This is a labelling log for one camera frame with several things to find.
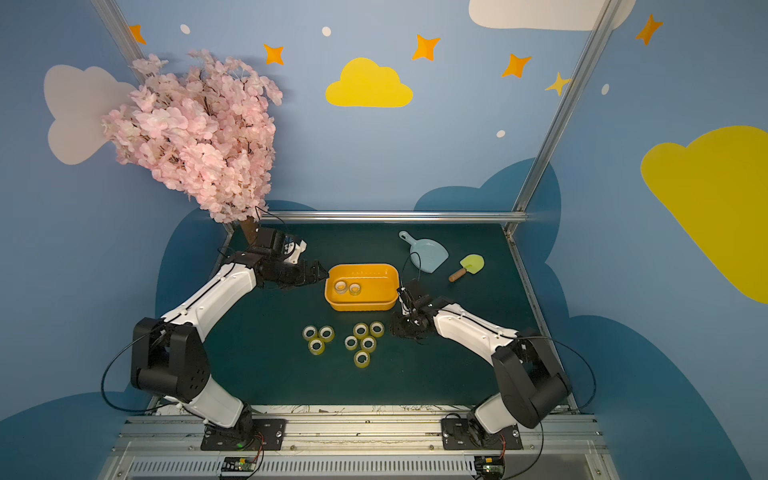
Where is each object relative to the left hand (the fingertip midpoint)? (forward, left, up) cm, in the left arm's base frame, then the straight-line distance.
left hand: (316, 274), depth 88 cm
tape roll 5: (-15, -16, -15) cm, 27 cm away
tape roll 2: (-11, -13, -15) cm, 23 cm away
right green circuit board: (-45, -48, -17) cm, 68 cm away
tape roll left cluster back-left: (-13, +3, -14) cm, 19 cm away
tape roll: (+4, -10, -14) cm, 18 cm away
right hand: (-12, -25, -10) cm, 29 cm away
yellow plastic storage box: (+9, -18, -17) cm, 26 cm away
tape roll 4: (-15, -11, -15) cm, 24 cm away
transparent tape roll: (+5, -5, -14) cm, 16 cm away
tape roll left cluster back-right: (-12, -3, -15) cm, 19 cm away
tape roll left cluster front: (-17, 0, -14) cm, 22 cm away
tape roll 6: (-20, -15, -15) cm, 29 cm away
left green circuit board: (-46, +14, -16) cm, 51 cm away
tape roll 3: (-10, -18, -15) cm, 26 cm away
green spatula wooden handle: (+18, -53, -16) cm, 59 cm away
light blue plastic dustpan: (+24, -37, -19) cm, 48 cm away
